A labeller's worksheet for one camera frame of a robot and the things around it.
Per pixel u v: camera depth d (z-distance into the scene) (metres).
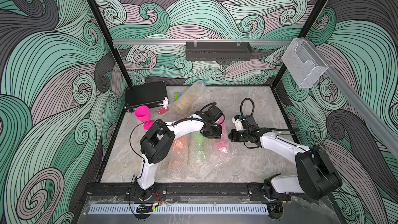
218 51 0.95
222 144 0.80
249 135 0.68
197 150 0.79
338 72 0.70
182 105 0.99
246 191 0.74
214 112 0.72
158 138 0.54
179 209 0.70
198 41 0.93
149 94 1.21
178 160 0.76
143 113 0.84
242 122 0.74
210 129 0.74
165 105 1.02
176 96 1.10
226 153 0.83
